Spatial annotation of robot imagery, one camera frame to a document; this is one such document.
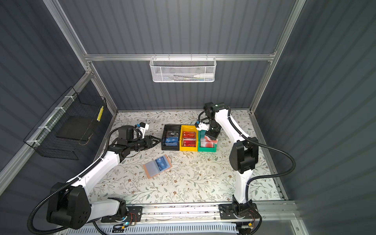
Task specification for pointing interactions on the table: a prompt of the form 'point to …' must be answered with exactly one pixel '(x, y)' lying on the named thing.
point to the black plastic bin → (171, 130)
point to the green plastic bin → (212, 149)
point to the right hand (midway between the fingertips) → (215, 136)
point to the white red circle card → (207, 142)
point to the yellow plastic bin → (189, 138)
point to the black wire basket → (67, 128)
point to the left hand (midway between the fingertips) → (161, 142)
